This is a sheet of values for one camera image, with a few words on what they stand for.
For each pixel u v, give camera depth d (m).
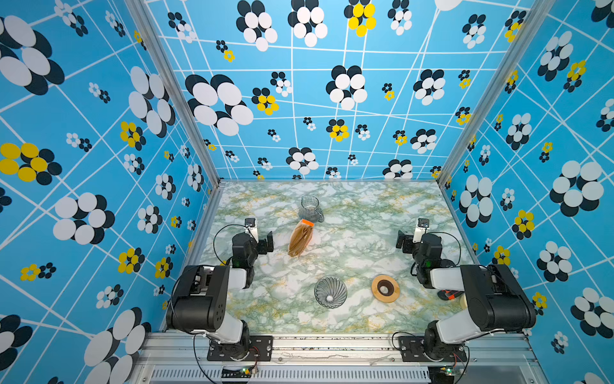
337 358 0.72
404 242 0.87
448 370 0.71
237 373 0.71
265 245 0.86
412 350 0.73
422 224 0.81
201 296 0.47
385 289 0.85
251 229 0.81
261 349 0.73
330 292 0.83
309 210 0.99
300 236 0.91
